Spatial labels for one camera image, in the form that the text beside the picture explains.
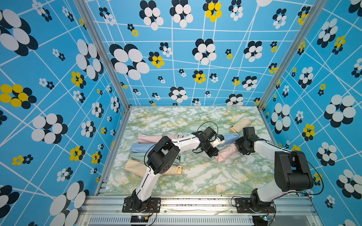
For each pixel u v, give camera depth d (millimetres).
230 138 985
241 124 1050
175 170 825
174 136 966
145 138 964
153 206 723
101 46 830
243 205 733
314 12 697
